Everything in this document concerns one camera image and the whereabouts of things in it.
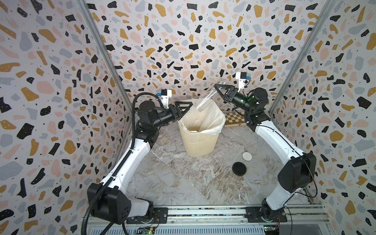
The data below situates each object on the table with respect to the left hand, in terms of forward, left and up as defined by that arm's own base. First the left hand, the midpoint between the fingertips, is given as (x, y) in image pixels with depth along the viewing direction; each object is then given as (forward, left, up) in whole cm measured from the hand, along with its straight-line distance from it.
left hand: (192, 107), depth 64 cm
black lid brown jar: (+8, +20, -38) cm, 44 cm away
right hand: (+7, -10, +5) cm, 13 cm away
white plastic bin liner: (+11, -11, -21) cm, 26 cm away
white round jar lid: (-2, -35, -42) cm, 54 cm away
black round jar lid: (-10, -28, -43) cm, 52 cm away
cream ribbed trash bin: (-4, -3, -25) cm, 25 cm away
